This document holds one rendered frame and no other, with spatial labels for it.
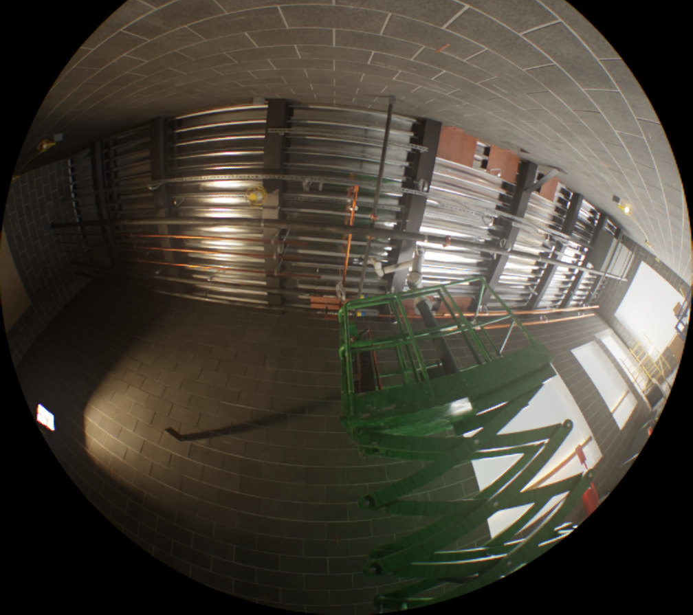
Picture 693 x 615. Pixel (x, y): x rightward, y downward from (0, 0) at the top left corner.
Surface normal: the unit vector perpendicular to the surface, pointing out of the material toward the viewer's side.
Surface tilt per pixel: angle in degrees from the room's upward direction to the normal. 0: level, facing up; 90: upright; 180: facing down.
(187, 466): 90
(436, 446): 90
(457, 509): 90
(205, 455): 90
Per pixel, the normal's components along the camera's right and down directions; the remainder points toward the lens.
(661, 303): -0.99, -0.08
